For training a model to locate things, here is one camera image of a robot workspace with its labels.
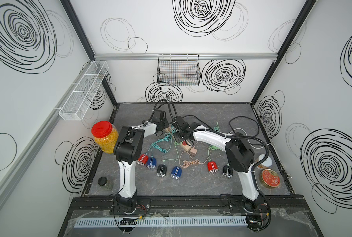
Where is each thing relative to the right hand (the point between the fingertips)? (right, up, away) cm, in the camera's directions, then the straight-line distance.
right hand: (179, 135), depth 94 cm
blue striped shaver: (-2, -20, -12) cm, 23 cm away
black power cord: (+39, +7, +14) cm, 42 cm away
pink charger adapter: (+9, -10, -3) cm, 14 cm away
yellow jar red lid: (-41, +2, -14) cm, 43 cm away
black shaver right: (+27, -19, -11) cm, 35 cm away
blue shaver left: (-16, -15, -9) cm, 24 cm away
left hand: (-9, +7, +11) cm, 16 cm away
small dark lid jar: (-41, -23, -16) cm, 50 cm away
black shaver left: (-10, -19, -11) cm, 24 cm away
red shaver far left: (-22, -14, -7) cm, 27 cm away
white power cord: (+41, +3, +11) cm, 43 cm away
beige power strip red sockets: (+4, -7, 0) cm, 8 cm away
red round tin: (+50, -21, -15) cm, 56 cm away
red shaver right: (+19, -17, -10) cm, 28 cm away
